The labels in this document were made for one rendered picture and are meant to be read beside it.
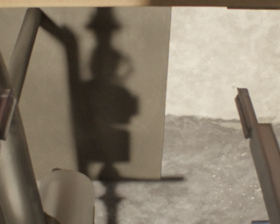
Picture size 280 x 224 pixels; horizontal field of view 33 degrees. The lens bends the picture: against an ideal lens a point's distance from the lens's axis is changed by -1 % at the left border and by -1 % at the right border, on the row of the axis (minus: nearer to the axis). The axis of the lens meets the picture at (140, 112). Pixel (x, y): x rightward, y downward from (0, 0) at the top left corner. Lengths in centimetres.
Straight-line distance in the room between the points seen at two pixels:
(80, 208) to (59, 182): 4
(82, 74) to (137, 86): 10
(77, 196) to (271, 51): 41
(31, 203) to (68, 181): 26
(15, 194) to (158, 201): 73
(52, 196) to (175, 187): 47
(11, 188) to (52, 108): 53
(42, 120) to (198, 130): 29
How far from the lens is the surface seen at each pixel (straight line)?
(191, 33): 78
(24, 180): 35
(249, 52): 82
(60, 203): 59
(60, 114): 87
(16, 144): 34
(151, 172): 97
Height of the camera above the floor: 66
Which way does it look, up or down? 49 degrees down
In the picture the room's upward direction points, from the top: 178 degrees clockwise
